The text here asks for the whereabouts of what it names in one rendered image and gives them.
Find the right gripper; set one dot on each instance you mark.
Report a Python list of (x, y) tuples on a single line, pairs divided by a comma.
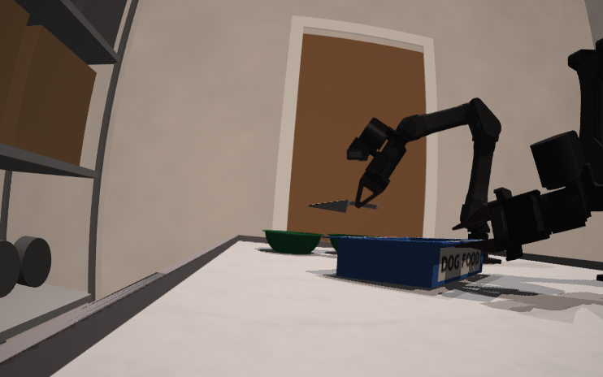
[(376, 187)]

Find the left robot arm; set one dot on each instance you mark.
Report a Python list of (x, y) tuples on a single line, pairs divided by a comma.
[(563, 160)]

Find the dark grey table edge lip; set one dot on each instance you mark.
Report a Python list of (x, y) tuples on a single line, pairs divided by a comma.
[(45, 350)]

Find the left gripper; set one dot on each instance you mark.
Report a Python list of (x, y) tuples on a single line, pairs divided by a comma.
[(495, 245)]

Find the grey scoop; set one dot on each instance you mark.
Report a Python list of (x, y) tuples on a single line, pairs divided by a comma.
[(340, 206)]

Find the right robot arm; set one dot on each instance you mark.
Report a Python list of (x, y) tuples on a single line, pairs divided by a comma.
[(487, 129)]

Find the green bowl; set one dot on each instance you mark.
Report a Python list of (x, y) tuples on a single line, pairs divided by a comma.
[(292, 242), (335, 241)]

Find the blue dog food box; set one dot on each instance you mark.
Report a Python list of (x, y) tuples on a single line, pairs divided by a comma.
[(420, 265)]

